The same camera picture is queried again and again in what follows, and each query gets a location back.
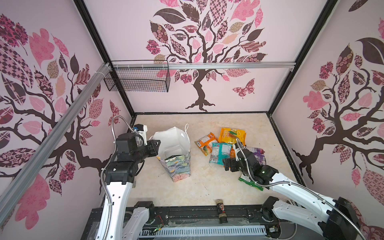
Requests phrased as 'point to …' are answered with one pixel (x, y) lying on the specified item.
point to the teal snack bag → (219, 151)
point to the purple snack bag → (259, 154)
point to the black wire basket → (138, 76)
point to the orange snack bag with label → (205, 143)
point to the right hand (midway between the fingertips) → (229, 157)
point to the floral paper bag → (174, 153)
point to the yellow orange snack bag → (229, 135)
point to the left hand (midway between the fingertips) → (159, 144)
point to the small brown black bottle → (222, 215)
